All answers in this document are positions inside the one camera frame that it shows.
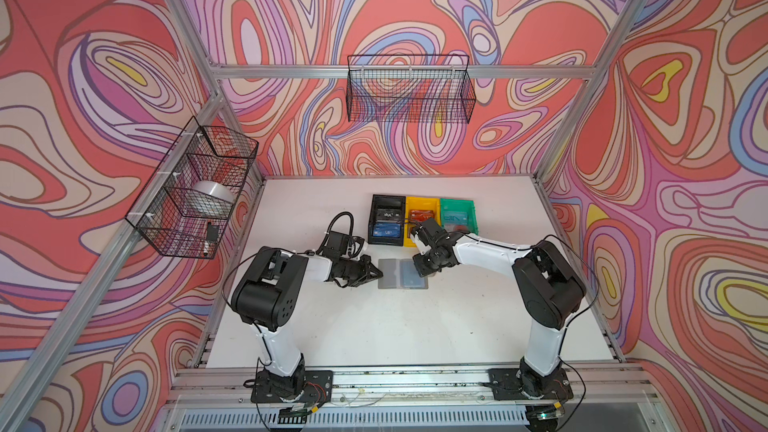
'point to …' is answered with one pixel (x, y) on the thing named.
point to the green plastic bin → (458, 215)
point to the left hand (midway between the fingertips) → (384, 273)
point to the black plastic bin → (387, 209)
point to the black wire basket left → (185, 207)
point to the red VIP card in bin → (421, 215)
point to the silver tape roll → (215, 188)
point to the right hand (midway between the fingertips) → (424, 271)
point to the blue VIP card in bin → (386, 230)
